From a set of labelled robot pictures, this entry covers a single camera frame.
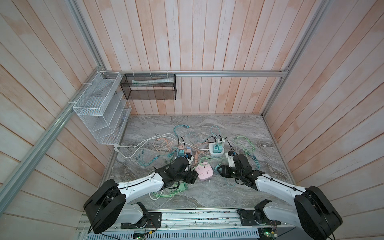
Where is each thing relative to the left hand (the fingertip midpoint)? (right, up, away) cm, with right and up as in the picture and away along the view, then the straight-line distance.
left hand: (192, 176), depth 83 cm
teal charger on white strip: (+16, +14, +10) cm, 24 cm away
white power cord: (-35, +16, +21) cm, 43 cm away
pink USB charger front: (-3, +13, +8) cm, 16 cm away
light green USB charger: (-6, -5, -1) cm, 8 cm away
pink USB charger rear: (-7, +14, +22) cm, 27 cm away
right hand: (+17, +3, +6) cm, 18 cm away
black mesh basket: (-30, +57, +21) cm, 68 cm away
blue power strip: (-4, +14, -5) cm, 15 cm away
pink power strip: (+7, +2, +5) cm, 9 cm away
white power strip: (+17, +19, +9) cm, 27 cm away
